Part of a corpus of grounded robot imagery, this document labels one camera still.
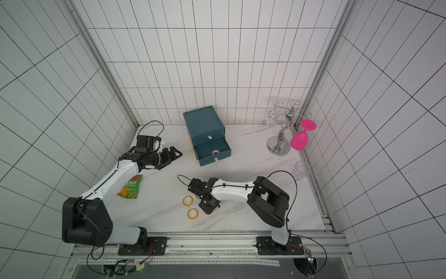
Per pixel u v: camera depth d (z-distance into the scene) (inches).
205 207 29.3
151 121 28.2
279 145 41.9
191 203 33.6
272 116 34.4
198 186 26.9
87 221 15.1
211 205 29.2
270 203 18.1
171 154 30.0
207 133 35.2
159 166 30.6
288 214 20.1
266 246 28.7
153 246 28.2
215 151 37.3
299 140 35.5
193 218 31.9
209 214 29.3
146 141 26.4
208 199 24.0
